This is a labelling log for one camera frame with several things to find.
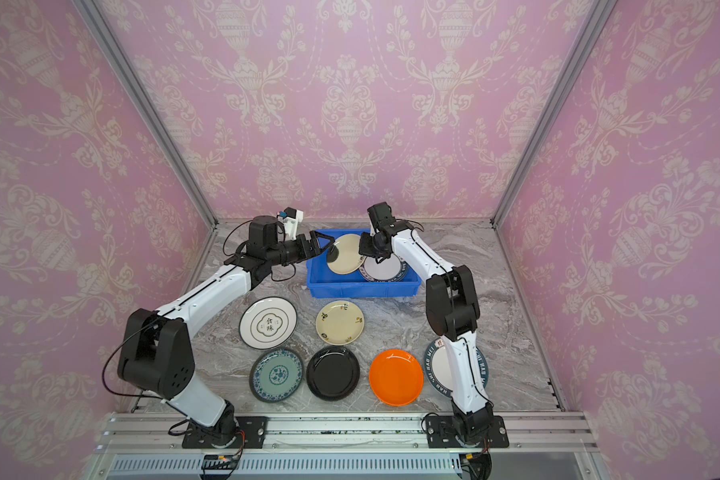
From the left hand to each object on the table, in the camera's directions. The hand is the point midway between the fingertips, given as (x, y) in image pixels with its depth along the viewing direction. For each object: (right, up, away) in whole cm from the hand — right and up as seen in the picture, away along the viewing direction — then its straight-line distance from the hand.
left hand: (327, 244), depth 83 cm
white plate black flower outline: (-20, -24, +9) cm, 33 cm away
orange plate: (+19, -37, -1) cm, 41 cm away
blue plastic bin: (-4, -13, +22) cm, 26 cm away
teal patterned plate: (-14, -37, 0) cm, 39 cm away
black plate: (+2, -36, -1) cm, 36 cm away
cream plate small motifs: (+3, -24, +9) cm, 26 cm away
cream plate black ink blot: (+4, -3, +17) cm, 17 cm away
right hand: (+10, -1, +15) cm, 19 cm away
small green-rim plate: (+20, -8, +19) cm, 28 cm away
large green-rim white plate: (+31, -35, 0) cm, 47 cm away
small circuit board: (-25, -54, -10) cm, 60 cm away
